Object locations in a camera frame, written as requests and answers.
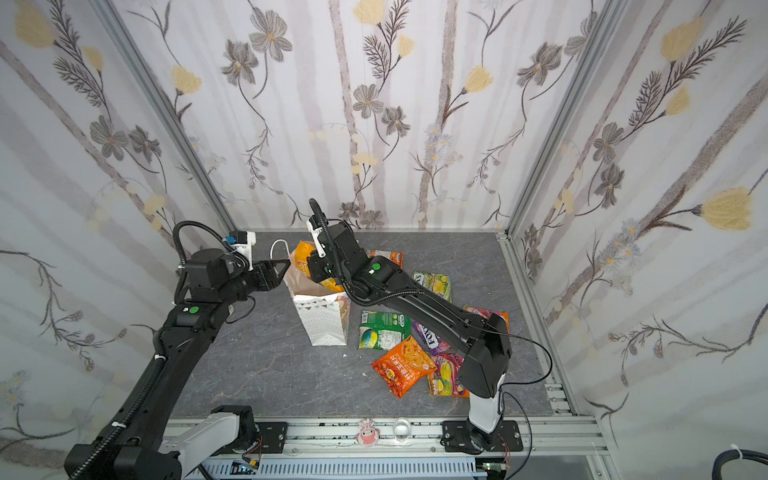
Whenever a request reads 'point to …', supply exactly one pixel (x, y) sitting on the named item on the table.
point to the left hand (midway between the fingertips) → (278, 254)
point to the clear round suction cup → (401, 428)
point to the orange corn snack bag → (404, 365)
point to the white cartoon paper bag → (325, 311)
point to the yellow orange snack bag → (303, 251)
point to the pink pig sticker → (368, 434)
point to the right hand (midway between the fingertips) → (305, 243)
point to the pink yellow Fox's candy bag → (443, 380)
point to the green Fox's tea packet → (380, 330)
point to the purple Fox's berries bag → (433, 342)
